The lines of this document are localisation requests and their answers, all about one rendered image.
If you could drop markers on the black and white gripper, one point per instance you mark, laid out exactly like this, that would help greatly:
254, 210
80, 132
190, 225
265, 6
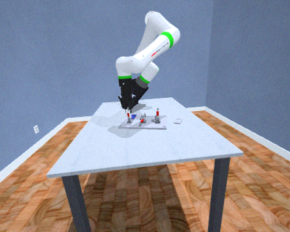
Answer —
126, 93

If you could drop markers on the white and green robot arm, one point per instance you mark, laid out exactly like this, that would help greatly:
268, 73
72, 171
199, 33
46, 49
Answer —
148, 50

